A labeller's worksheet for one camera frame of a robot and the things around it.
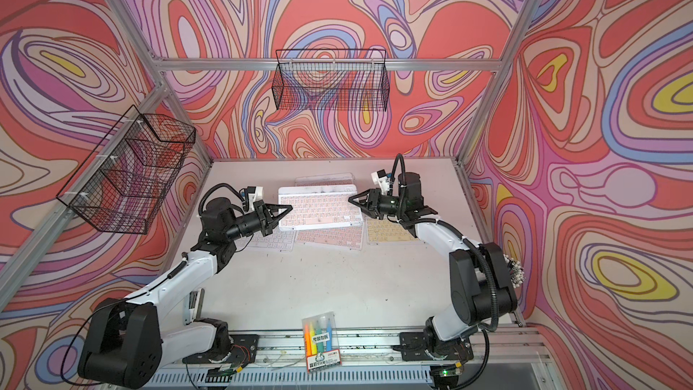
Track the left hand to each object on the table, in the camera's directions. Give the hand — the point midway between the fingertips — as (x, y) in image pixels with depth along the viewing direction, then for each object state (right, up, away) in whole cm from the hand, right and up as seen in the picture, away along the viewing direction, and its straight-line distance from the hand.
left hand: (294, 212), depth 75 cm
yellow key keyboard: (+29, -9, +21) cm, 37 cm away
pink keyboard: (+7, +1, +3) cm, 8 cm away
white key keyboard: (-9, -12, +19) cm, 25 cm away
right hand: (+17, +1, +6) cm, 18 cm away
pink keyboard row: (+16, -11, +21) cm, 29 cm away
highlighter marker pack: (+8, -37, -1) cm, 38 cm away
